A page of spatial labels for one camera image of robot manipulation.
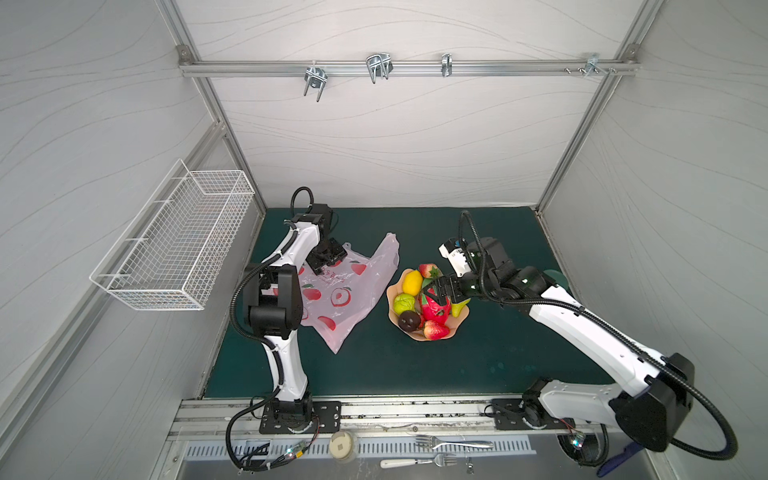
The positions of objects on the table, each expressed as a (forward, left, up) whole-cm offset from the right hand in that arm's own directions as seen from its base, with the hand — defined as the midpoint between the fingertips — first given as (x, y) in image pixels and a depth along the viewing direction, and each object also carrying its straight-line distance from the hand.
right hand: (441, 277), depth 76 cm
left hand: (+13, +31, -12) cm, 36 cm away
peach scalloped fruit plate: (+5, +12, -16) cm, 21 cm away
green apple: (-1, +10, -13) cm, 16 cm away
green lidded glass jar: (+10, -38, -13) cm, 41 cm away
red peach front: (-9, +1, -13) cm, 16 cm away
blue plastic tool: (-33, -45, -22) cm, 60 cm away
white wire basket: (-4, +64, +11) cm, 65 cm away
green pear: (-2, -6, -14) cm, 16 cm away
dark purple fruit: (-7, +8, -13) cm, 16 cm away
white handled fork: (-37, 0, -21) cm, 43 cm away
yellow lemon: (+6, +7, -13) cm, 16 cm away
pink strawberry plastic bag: (0, +31, -16) cm, 35 cm away
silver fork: (-33, +2, -19) cm, 39 cm away
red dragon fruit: (-4, 0, -13) cm, 14 cm away
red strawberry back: (+8, +2, -9) cm, 12 cm away
